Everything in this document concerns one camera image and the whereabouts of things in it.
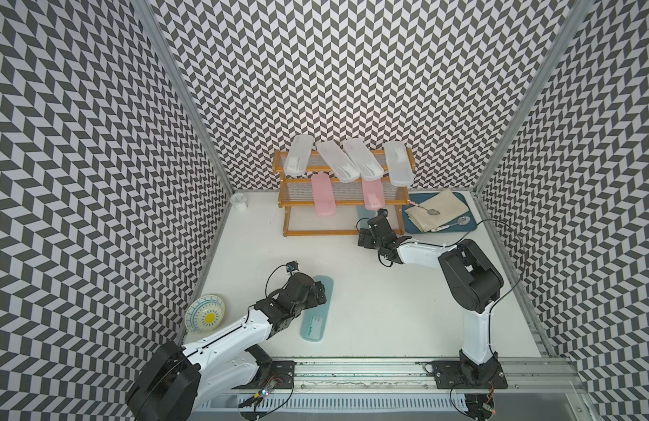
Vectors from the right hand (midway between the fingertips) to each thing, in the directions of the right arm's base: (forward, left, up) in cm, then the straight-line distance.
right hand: (370, 237), depth 101 cm
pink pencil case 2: (+8, -1, +15) cm, 17 cm away
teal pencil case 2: (+11, +2, 0) cm, 11 cm away
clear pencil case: (+15, +26, +28) cm, 41 cm away
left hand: (-22, +21, +1) cm, 31 cm away
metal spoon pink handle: (+14, -27, -1) cm, 30 cm away
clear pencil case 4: (+8, -8, +27) cm, 30 cm away
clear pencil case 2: (+8, +10, +28) cm, 31 cm away
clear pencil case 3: (+12, +4, +28) cm, 31 cm away
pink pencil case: (+8, +18, +16) cm, 25 cm away
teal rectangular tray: (+21, -21, -2) cm, 30 cm away
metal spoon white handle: (+6, -37, +1) cm, 37 cm away
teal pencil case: (-31, +20, -1) cm, 37 cm away
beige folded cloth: (+17, -34, +1) cm, 38 cm away
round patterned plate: (-29, +55, 0) cm, 63 cm away
